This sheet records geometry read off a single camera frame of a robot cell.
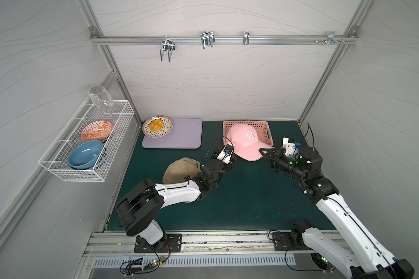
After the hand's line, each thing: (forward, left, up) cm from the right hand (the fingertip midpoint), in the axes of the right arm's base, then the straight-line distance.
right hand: (259, 149), depth 69 cm
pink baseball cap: (+5, +4, -3) cm, 7 cm away
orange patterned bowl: (+4, +67, +5) cm, 68 cm away
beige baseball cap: (0, +35, -20) cm, 40 cm away
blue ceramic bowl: (-9, +65, +5) cm, 66 cm away
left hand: (+6, +12, -7) cm, 15 cm away
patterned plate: (+37, +53, -27) cm, 70 cm away
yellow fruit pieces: (+36, +60, -25) cm, 74 cm away
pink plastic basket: (+39, -11, -28) cm, 49 cm away
